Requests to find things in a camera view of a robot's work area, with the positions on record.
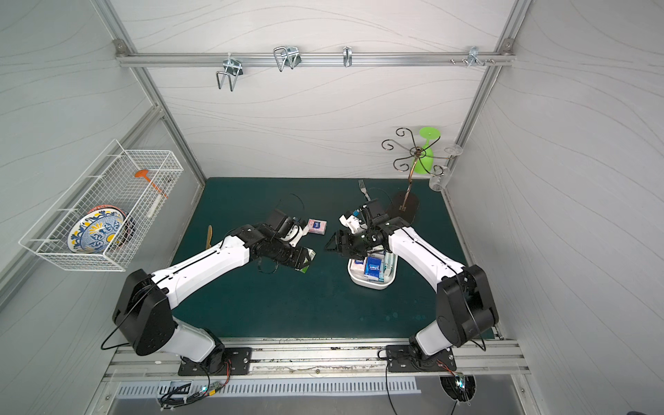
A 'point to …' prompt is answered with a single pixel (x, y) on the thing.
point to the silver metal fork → (363, 188)
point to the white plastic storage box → (371, 282)
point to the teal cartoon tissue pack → (388, 264)
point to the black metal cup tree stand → (405, 206)
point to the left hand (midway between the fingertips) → (306, 261)
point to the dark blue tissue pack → (373, 266)
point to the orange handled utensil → (143, 174)
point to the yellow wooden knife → (208, 243)
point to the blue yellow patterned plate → (100, 231)
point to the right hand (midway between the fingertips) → (332, 251)
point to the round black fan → (459, 387)
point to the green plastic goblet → (424, 159)
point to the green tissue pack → (311, 254)
